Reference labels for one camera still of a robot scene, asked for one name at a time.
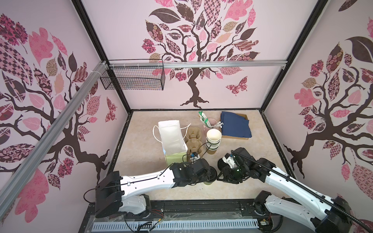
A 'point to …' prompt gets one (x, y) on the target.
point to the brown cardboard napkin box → (231, 138)
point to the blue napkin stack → (235, 125)
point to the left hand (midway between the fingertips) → (206, 179)
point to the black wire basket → (136, 74)
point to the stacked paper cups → (213, 137)
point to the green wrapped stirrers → (203, 117)
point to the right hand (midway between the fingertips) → (219, 179)
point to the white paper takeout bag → (169, 133)
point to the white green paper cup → (207, 183)
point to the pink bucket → (212, 122)
